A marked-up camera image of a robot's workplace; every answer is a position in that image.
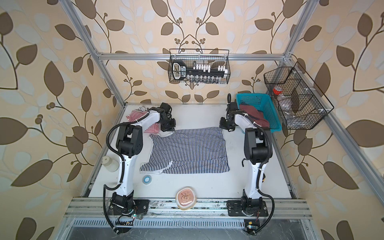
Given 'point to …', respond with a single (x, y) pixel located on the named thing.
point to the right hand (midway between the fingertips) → (223, 127)
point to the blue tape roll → (146, 179)
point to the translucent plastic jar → (110, 164)
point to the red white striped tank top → (135, 114)
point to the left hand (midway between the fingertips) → (176, 127)
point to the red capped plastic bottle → (278, 91)
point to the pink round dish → (186, 198)
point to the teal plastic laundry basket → (265, 102)
